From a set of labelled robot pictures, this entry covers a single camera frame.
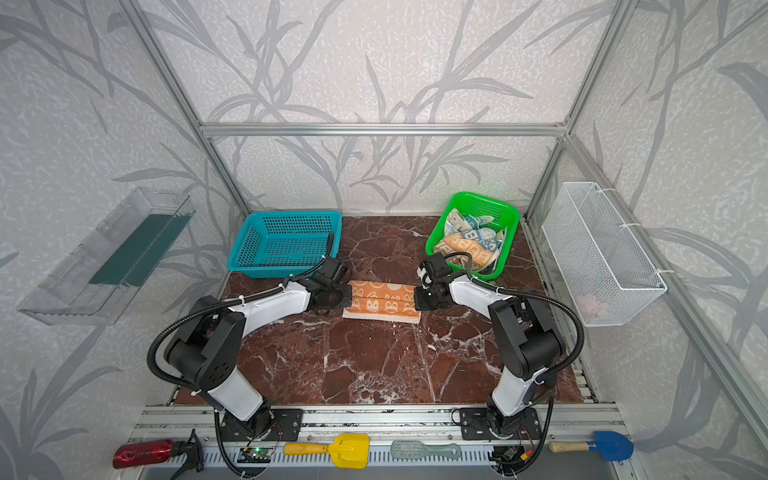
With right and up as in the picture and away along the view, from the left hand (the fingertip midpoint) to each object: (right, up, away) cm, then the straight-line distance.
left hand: (350, 288), depth 94 cm
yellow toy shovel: (+4, -34, -25) cm, 43 cm away
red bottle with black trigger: (-39, -33, -27) cm, 58 cm away
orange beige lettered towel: (+36, +14, +7) cm, 39 cm away
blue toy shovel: (+68, -36, -21) cm, 79 cm away
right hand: (+22, -2, +1) cm, 22 cm away
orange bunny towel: (+10, -4, 0) cm, 11 cm away
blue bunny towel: (+38, +21, +18) cm, 47 cm away
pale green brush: (+19, -34, -25) cm, 46 cm away
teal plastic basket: (-28, +14, +18) cm, 36 cm away
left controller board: (-19, -37, -22) cm, 47 cm away
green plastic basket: (+56, +24, +18) cm, 63 cm away
